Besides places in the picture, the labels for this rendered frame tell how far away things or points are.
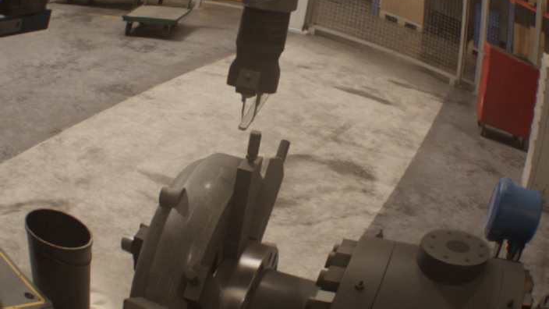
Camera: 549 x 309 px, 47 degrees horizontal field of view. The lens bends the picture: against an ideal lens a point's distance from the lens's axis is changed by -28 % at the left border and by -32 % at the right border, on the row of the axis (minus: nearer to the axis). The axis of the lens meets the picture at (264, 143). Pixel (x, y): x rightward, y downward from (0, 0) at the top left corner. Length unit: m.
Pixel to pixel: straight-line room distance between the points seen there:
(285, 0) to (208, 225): 0.45
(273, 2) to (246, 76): 0.13
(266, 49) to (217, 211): 0.36
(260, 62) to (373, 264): 0.49
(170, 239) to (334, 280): 0.32
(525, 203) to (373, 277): 0.50
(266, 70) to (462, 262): 0.58
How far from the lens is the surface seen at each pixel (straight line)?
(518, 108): 6.88
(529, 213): 1.82
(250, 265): 1.64
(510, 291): 1.62
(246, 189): 1.58
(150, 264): 1.48
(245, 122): 1.38
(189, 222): 1.50
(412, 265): 1.61
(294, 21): 9.10
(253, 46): 1.29
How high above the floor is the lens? 1.53
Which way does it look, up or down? 17 degrees down
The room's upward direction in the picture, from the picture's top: 12 degrees clockwise
